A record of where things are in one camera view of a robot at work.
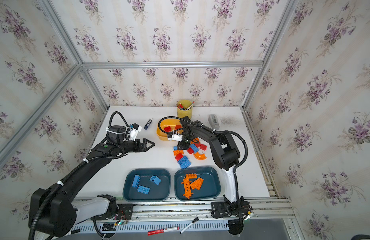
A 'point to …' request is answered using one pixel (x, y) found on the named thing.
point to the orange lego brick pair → (175, 152)
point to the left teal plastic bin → (161, 192)
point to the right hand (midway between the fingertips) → (179, 145)
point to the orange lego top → (196, 139)
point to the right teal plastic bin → (211, 187)
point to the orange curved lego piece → (199, 156)
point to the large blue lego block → (184, 162)
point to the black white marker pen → (194, 220)
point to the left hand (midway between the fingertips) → (148, 142)
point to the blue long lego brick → (195, 148)
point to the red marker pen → (154, 232)
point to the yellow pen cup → (184, 108)
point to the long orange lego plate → (187, 187)
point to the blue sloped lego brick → (156, 179)
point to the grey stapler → (214, 121)
